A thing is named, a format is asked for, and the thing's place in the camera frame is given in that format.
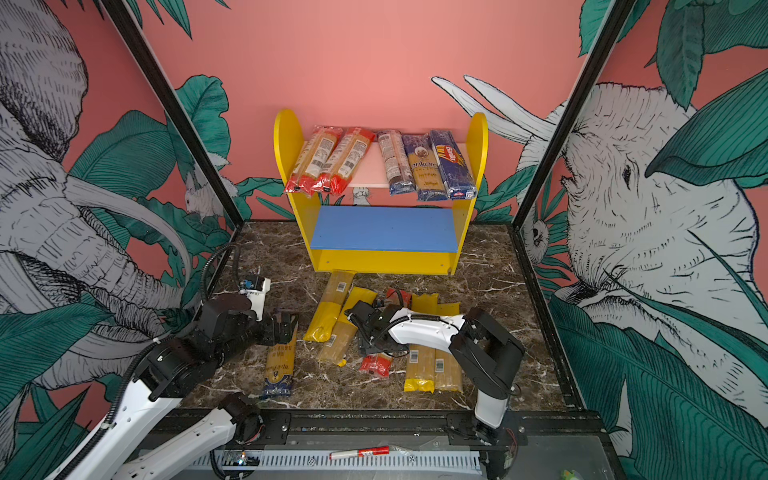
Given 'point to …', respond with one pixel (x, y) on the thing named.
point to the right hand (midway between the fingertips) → (374, 343)
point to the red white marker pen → (375, 451)
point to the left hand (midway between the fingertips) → (284, 309)
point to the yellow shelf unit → (361, 229)
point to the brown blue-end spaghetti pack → (280, 360)
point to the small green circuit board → (240, 459)
